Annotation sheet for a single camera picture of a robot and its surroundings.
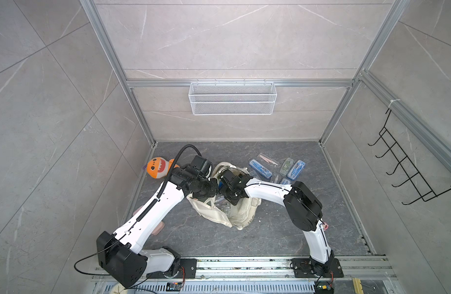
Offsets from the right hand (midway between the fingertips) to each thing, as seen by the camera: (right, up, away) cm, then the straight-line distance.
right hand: (222, 195), depth 93 cm
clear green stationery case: (+37, +14, +14) cm, 42 cm away
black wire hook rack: (+70, +12, -29) cm, 77 cm away
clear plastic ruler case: (+30, +8, +8) cm, 32 cm away
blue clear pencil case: (+20, +14, +14) cm, 29 cm away
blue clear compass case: (+42, +11, +11) cm, 44 cm away
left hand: (-1, +6, -18) cm, 19 cm away
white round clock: (-37, -29, -27) cm, 54 cm away
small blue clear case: (+35, +6, +8) cm, 36 cm away
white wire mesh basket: (+4, +52, +8) cm, 53 cm away
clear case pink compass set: (+28, +18, +18) cm, 37 cm away
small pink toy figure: (+48, -12, -11) cm, 50 cm away
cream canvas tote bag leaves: (+7, -8, -9) cm, 14 cm away
